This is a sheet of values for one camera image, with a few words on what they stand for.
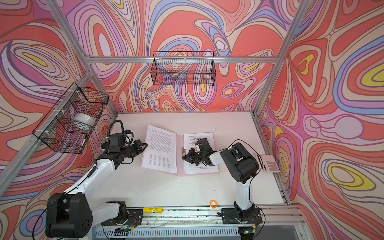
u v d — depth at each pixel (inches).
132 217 28.4
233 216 28.8
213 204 30.4
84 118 28.5
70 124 30.7
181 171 34.8
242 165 20.7
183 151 38.6
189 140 40.3
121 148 26.7
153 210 29.0
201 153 32.8
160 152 34.6
